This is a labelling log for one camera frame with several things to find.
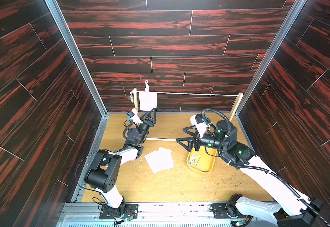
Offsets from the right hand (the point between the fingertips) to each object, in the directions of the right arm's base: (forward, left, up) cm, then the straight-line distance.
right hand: (182, 131), depth 65 cm
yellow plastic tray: (+2, -19, -35) cm, 40 cm away
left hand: (+16, +15, -3) cm, 22 cm away
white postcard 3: (+7, +9, -35) cm, 36 cm away
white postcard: (+3, +9, -35) cm, 36 cm away
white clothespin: (+4, -10, -33) cm, 35 cm away
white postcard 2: (+3, +18, -34) cm, 39 cm away
